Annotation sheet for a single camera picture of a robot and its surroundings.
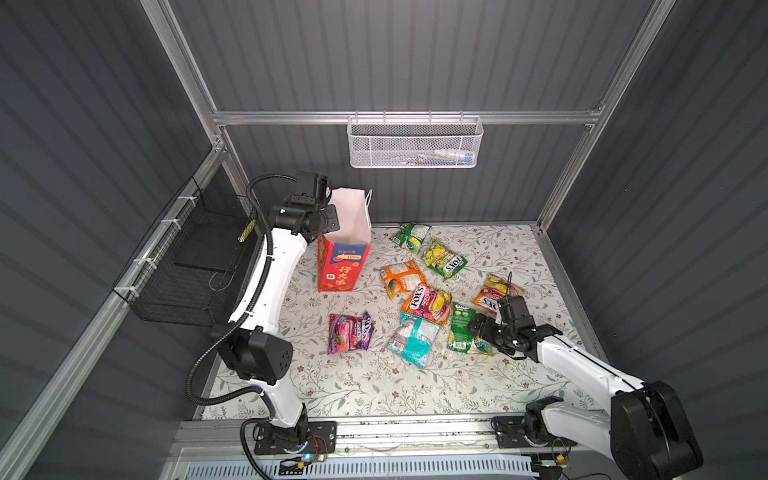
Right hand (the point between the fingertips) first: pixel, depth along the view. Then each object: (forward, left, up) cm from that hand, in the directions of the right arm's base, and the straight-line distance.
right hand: (484, 331), depth 88 cm
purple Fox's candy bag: (-1, +41, 0) cm, 41 cm away
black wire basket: (+5, +77, +24) cm, 81 cm away
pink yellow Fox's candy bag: (+9, +15, 0) cm, 18 cm away
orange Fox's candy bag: (+15, -7, -1) cm, 17 cm away
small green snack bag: (+38, +21, +1) cm, 43 cm away
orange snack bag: (+19, +25, -1) cm, 31 cm away
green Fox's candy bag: (+1, +6, -1) cm, 7 cm away
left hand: (+18, +44, +29) cm, 55 cm away
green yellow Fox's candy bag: (+27, +10, 0) cm, 28 cm away
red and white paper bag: (+11, +41, +22) cm, 48 cm away
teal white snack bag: (-2, +21, 0) cm, 21 cm away
